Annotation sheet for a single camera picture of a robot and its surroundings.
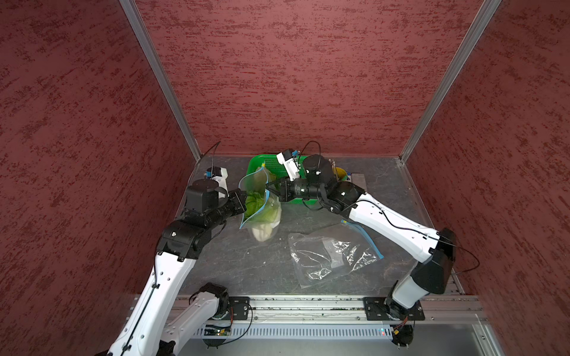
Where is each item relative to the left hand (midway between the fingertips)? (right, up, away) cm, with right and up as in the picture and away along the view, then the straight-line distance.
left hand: (246, 199), depth 68 cm
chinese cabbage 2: (+3, -12, +15) cm, 19 cm away
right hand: (+6, +2, -1) cm, 6 cm away
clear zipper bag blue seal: (+6, -2, -3) cm, 7 cm away
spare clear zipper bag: (+29, -23, +17) cm, 41 cm away
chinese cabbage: (+2, -1, +3) cm, 4 cm away
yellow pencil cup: (+38, +9, +34) cm, 52 cm away
